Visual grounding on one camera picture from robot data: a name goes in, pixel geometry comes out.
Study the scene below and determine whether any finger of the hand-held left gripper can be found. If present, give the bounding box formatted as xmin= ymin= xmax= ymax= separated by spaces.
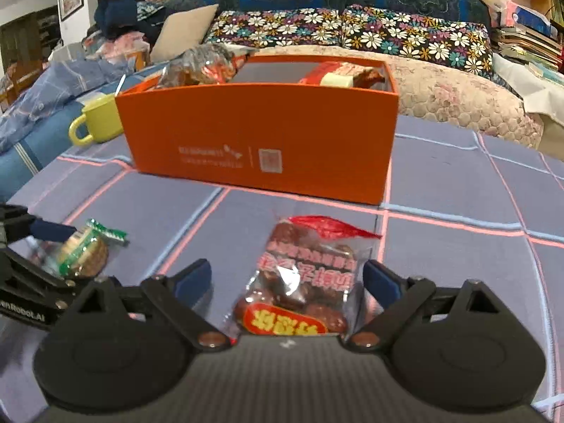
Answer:
xmin=26 ymin=216 xmax=78 ymax=244
xmin=2 ymin=247 xmax=78 ymax=305

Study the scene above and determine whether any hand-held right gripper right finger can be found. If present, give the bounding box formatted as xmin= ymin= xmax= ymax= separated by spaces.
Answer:
xmin=348 ymin=259 xmax=507 ymax=349

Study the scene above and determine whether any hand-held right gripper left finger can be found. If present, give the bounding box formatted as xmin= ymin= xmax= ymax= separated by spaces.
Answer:
xmin=73 ymin=259 xmax=230 ymax=351

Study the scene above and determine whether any green biscuit packet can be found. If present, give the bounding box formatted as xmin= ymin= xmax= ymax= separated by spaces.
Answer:
xmin=57 ymin=218 xmax=129 ymax=278

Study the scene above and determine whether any clear red dates packet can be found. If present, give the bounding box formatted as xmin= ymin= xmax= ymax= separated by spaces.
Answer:
xmin=225 ymin=215 xmax=382 ymax=338

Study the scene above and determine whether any orange cardboard box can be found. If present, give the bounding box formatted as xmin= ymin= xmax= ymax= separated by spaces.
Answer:
xmin=115 ymin=55 xmax=400 ymax=206

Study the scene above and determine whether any red chips packet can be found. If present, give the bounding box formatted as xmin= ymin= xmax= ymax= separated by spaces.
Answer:
xmin=300 ymin=61 xmax=386 ymax=90

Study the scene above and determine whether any plaid purple tablecloth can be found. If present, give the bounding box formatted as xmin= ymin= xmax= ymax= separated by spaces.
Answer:
xmin=0 ymin=115 xmax=564 ymax=415

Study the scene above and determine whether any blue striped bedding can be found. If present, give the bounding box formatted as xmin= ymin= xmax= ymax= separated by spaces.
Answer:
xmin=0 ymin=57 xmax=153 ymax=199

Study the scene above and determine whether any green mug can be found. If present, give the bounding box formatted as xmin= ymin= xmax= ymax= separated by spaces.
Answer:
xmin=68 ymin=94 xmax=125 ymax=147

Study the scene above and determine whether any wooden chair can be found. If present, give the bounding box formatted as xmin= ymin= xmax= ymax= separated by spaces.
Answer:
xmin=0 ymin=59 xmax=45 ymax=111

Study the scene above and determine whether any pink patterned cloth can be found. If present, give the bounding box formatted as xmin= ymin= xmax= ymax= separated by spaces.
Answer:
xmin=84 ymin=31 xmax=153 ymax=60

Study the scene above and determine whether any pink quilted blanket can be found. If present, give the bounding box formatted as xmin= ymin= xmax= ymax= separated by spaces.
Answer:
xmin=253 ymin=44 xmax=545 ymax=151

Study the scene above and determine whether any dark blue clothes pile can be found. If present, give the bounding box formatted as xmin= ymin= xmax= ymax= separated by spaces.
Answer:
xmin=94 ymin=0 xmax=168 ymax=40

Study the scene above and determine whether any white cloth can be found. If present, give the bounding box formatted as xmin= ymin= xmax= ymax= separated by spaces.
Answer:
xmin=493 ymin=53 xmax=564 ymax=159

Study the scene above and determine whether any beige pillow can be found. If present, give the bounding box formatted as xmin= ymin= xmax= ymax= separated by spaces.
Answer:
xmin=150 ymin=4 xmax=220 ymax=63

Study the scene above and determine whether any floral cushion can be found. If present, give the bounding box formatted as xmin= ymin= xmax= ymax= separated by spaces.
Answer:
xmin=203 ymin=9 xmax=349 ymax=49
xmin=341 ymin=4 xmax=494 ymax=80

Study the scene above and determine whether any stack of books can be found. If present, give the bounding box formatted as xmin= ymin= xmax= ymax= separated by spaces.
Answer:
xmin=491 ymin=26 xmax=564 ymax=71

